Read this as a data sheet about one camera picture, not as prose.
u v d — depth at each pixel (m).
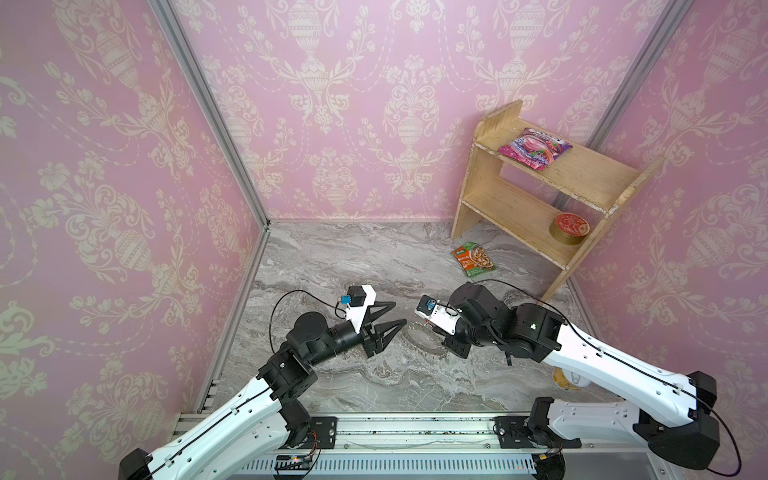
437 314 0.58
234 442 0.47
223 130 0.92
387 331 0.58
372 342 0.56
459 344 0.60
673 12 0.69
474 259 1.09
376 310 0.66
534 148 0.75
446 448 0.73
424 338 0.70
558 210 0.95
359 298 0.54
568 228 0.85
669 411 0.39
